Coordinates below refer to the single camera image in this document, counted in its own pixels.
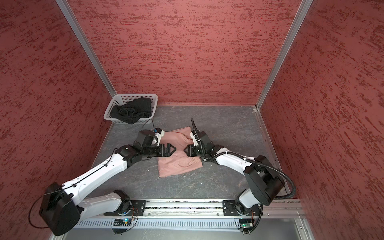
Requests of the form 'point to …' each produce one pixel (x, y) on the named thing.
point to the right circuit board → (246, 224)
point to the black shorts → (132, 110)
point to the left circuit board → (126, 222)
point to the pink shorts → (179, 162)
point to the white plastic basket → (119, 99)
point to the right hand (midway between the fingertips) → (186, 153)
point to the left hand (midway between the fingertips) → (169, 152)
